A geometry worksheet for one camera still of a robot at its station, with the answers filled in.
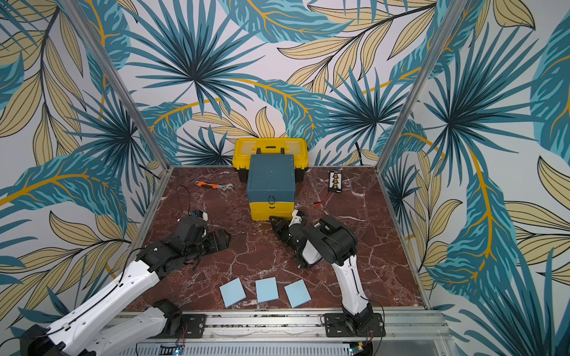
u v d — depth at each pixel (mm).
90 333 417
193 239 592
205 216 728
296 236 779
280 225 882
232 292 803
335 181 1132
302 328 748
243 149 1036
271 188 833
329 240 565
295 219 919
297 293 803
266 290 804
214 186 1099
